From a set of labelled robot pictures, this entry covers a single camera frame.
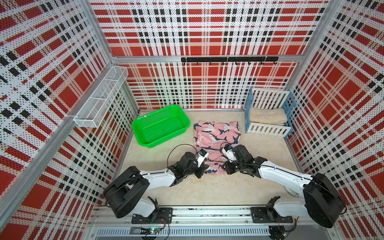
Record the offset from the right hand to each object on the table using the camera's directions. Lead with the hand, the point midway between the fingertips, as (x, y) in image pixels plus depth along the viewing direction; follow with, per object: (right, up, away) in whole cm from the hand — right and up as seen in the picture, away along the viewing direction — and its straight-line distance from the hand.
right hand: (226, 165), depth 85 cm
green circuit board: (-37, -26, -16) cm, 48 cm away
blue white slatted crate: (+37, +44, +27) cm, 63 cm away
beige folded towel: (+36, +30, +24) cm, 53 cm away
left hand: (-11, 0, +1) cm, 11 cm away
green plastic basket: (-51, +21, +26) cm, 61 cm away
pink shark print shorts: (-6, +15, +19) cm, 25 cm away
